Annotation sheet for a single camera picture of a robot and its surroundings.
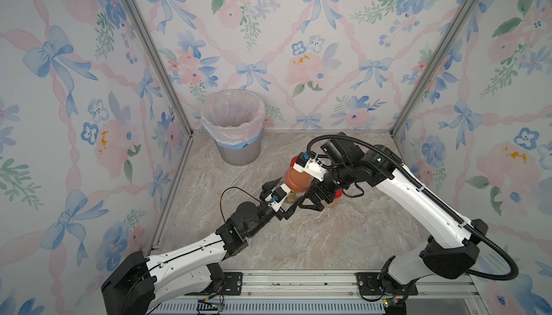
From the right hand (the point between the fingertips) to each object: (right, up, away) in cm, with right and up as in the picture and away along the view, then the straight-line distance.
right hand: (308, 192), depth 66 cm
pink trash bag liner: (-31, +29, +39) cm, 58 cm away
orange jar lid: (-4, +4, -4) cm, 7 cm away
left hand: (-5, +1, +5) cm, 7 cm away
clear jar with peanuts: (+14, -9, +25) cm, 30 cm away
